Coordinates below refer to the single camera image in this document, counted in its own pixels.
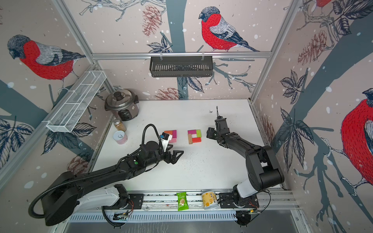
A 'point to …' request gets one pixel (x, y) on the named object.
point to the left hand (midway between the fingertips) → (180, 147)
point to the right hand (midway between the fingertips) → (211, 130)
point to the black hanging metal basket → (181, 66)
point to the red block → (196, 140)
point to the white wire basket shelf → (62, 120)
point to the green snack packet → (182, 201)
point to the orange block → (170, 132)
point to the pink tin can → (120, 137)
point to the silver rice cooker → (122, 102)
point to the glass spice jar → (119, 124)
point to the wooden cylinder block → (190, 139)
